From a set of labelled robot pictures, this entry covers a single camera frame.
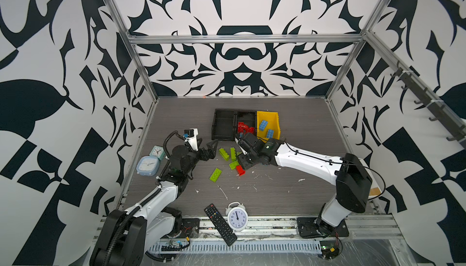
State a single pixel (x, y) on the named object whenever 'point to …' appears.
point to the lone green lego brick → (215, 175)
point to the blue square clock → (147, 166)
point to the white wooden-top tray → (374, 191)
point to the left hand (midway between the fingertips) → (209, 136)
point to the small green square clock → (158, 151)
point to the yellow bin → (272, 118)
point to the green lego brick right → (233, 165)
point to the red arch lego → (241, 127)
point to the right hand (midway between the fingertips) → (242, 159)
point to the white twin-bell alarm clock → (237, 216)
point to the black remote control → (220, 224)
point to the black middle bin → (248, 117)
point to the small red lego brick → (240, 171)
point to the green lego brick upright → (233, 153)
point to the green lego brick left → (224, 153)
